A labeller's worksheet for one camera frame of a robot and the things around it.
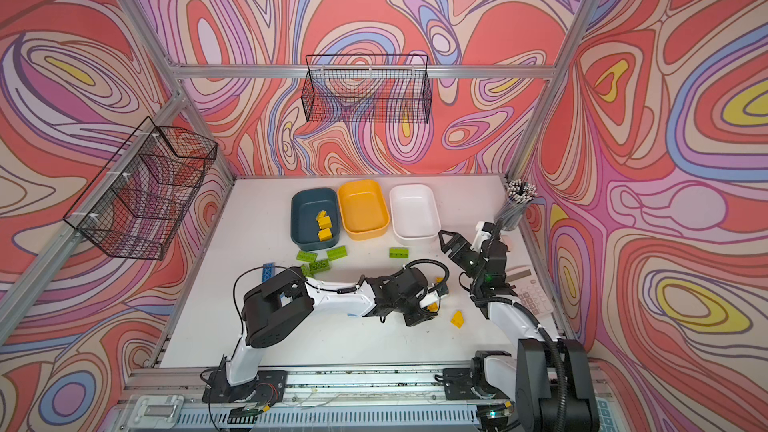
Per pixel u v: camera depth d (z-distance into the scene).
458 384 0.73
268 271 0.93
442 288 0.75
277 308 0.52
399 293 0.68
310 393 0.73
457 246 0.76
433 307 0.77
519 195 0.91
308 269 0.93
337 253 0.98
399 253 0.96
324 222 1.04
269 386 0.73
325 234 0.99
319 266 0.93
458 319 0.84
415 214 1.07
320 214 1.05
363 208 1.09
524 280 0.90
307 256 0.96
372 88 0.96
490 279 0.67
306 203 1.09
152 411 0.69
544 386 0.41
